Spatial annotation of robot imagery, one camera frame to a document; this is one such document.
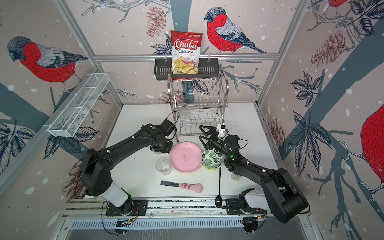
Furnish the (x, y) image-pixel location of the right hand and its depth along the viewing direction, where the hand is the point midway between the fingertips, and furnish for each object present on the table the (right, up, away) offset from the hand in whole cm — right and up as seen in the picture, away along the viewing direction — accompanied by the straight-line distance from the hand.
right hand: (196, 135), depth 76 cm
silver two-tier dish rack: (0, +22, +51) cm, 55 cm away
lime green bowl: (+9, -20, +5) cm, 23 cm away
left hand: (-17, -10, +7) cm, 20 cm away
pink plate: (-6, -15, +14) cm, 21 cm away
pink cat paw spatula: (0, -29, +4) cm, 30 cm away
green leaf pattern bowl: (+9, -16, +9) cm, 20 cm away
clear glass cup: (-19, -18, +7) cm, 27 cm away
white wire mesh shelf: (-64, +16, +2) cm, 66 cm away
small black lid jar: (+21, -24, +3) cm, 32 cm away
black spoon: (+12, -35, 0) cm, 37 cm away
